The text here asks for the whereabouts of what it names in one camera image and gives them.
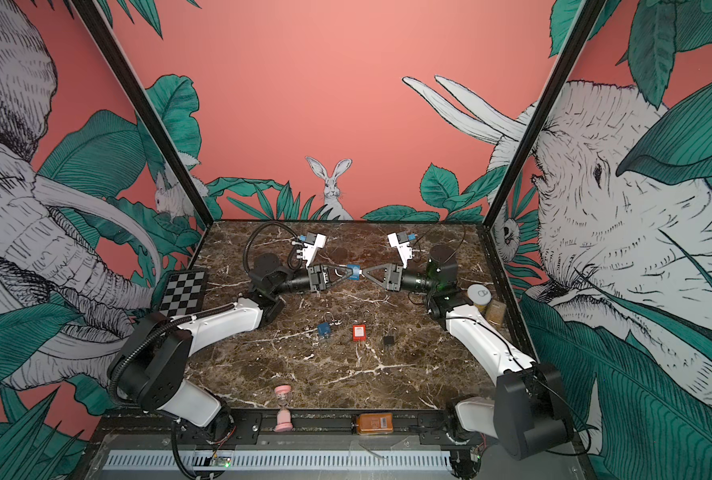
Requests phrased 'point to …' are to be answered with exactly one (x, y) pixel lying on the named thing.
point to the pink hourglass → (284, 424)
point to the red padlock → (359, 332)
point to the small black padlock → (388, 340)
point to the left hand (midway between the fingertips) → (351, 274)
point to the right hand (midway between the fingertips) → (363, 276)
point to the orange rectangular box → (375, 423)
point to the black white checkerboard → (184, 293)
